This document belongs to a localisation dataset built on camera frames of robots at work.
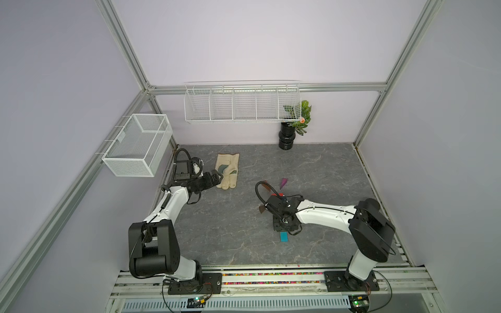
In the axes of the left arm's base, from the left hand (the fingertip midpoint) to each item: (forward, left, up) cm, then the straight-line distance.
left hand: (216, 180), depth 88 cm
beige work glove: (+18, -4, -12) cm, 22 cm away
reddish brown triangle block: (-6, -23, +1) cm, 23 cm away
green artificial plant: (+23, -42, +10) cm, 49 cm away
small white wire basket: (+8, +29, +15) cm, 34 cm away
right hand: (-19, -28, -12) cm, 35 cm away
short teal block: (-24, -29, -12) cm, 39 cm away
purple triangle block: (+5, -34, -13) cm, 36 cm away
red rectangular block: (-10, -29, +1) cm, 30 cm away
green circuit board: (-49, -54, -16) cm, 74 cm away
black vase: (+31, -38, -4) cm, 49 cm away
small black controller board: (-44, +7, -16) cm, 48 cm away
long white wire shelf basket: (+37, -14, +17) cm, 43 cm away
